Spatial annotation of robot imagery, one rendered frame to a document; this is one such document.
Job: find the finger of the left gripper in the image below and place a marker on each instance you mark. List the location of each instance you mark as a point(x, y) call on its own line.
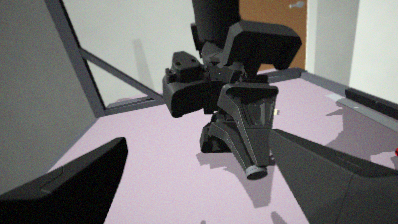
point(252, 107)
point(229, 133)

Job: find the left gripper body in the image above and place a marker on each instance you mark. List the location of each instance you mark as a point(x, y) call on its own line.
point(251, 40)

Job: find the light grey flat bar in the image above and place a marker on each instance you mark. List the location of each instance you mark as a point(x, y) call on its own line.
point(366, 112)

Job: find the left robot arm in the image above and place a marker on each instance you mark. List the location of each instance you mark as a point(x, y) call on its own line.
point(186, 84)

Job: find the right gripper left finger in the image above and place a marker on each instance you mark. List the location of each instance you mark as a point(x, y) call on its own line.
point(79, 192)

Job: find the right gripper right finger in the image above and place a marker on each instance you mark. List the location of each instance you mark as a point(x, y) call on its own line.
point(332, 187)

